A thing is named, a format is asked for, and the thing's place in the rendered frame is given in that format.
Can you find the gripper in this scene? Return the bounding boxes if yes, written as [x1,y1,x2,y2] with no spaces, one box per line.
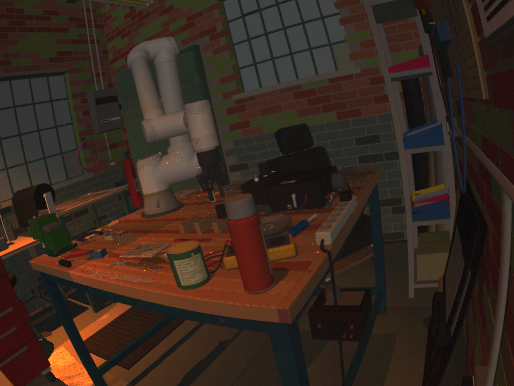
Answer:
[195,147,227,202]

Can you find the tan wooden blocks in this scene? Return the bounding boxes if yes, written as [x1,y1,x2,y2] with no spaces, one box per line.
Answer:
[178,214,230,235]

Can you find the red flask with grey cap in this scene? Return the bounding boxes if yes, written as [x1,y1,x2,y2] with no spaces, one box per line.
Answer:
[223,193,276,295]

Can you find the grey round disc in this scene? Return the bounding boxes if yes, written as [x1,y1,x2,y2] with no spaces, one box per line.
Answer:
[259,214,294,238]

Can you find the green tin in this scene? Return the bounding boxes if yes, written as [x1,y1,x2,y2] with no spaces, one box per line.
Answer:
[165,241,212,291]

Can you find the red fire extinguisher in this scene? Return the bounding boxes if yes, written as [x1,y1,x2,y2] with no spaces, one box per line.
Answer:
[122,151,145,210]

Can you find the yellow multimeter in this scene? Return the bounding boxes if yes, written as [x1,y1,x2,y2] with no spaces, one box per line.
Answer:
[222,231,300,271]

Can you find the black car seat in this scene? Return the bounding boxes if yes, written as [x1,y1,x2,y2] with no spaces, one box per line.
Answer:
[257,123,338,187]

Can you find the grey grid plate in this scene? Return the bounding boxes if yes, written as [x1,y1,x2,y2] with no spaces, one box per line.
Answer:
[118,241,172,260]

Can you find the small tan box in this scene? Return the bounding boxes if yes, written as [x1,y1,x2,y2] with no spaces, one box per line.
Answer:
[110,230,136,246]

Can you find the grey wrench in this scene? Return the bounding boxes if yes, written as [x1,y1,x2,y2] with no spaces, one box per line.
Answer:
[105,259,165,271]

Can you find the green door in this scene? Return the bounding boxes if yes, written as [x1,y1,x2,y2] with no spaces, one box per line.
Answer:
[115,44,231,195]

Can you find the white power strip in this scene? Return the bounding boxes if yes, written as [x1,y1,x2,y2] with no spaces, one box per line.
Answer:
[314,195,358,247]

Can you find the grey electrical box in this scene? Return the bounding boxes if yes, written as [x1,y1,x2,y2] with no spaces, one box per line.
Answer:
[86,88,124,135]

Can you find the grey mesh-top side bench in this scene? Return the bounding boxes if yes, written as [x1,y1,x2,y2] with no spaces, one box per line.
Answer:
[0,183,136,314]

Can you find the large grid window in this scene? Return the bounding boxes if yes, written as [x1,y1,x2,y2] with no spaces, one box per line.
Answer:
[221,0,361,97]

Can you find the dark floor mat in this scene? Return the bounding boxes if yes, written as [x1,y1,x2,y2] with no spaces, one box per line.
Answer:
[81,306,187,371]

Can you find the green bench vise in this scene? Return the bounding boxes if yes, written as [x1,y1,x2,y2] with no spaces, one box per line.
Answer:
[27,191,78,258]

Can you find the dark brown box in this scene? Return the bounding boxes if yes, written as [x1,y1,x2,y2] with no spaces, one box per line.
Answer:
[307,287,373,343]

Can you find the wooden workbench with blue legs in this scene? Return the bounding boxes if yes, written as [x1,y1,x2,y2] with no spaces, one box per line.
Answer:
[29,165,387,386]

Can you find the green-framed grid window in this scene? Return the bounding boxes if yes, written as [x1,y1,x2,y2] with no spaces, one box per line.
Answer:
[0,72,85,203]

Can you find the brown bench grinder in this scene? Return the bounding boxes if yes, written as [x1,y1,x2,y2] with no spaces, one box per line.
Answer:
[11,183,57,228]

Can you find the white shelf unit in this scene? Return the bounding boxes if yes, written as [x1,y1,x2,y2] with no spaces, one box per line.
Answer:
[364,0,458,299]

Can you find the blue bin with papers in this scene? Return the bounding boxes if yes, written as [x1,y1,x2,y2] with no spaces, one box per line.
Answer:
[410,183,452,222]

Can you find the beige box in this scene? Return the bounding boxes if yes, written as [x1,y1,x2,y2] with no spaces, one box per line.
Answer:
[414,230,454,283]

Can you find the pink folder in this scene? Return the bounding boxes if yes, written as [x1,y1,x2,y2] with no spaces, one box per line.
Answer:
[387,54,432,75]

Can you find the red tool cabinet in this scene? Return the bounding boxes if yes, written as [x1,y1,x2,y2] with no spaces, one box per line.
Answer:
[0,259,52,386]

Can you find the black rubber belts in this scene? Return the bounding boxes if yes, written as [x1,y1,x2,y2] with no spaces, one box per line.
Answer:
[420,187,490,386]

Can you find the wooden stick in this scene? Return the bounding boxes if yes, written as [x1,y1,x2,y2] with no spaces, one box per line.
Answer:
[461,0,491,101]

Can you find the blue-handled screwdriver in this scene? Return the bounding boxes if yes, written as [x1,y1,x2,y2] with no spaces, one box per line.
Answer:
[286,212,319,238]

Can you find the pink cable hoop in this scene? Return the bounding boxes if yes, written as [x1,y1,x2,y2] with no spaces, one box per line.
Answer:
[76,138,101,172]

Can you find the black power cable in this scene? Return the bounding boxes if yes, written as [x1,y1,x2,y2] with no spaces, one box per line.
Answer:
[320,238,347,386]

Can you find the blue cable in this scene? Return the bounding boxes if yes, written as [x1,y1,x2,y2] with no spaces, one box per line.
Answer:
[445,61,469,195]

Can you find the white wall poster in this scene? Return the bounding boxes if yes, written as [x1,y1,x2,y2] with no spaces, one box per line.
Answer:
[475,0,514,40]

